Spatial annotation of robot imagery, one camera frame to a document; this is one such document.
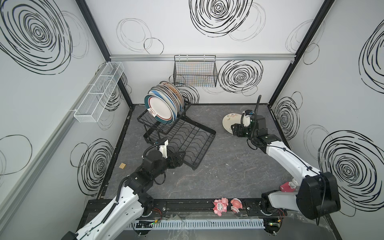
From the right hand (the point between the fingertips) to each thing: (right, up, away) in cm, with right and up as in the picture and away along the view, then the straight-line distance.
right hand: (234, 126), depth 85 cm
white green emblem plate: (-33, +15, -10) cm, 38 cm away
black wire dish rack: (-31, -7, +15) cm, 35 cm away
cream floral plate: (+4, +4, +25) cm, 25 cm away
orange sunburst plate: (-31, +15, -8) cm, 36 cm away
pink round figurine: (-2, -38, -12) cm, 40 cm away
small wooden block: (-66, -23, +2) cm, 70 cm away
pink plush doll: (-10, -38, -13) cm, 42 cm away
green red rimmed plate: (-39, +7, -4) cm, 40 cm away
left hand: (-30, -13, -9) cm, 34 cm away
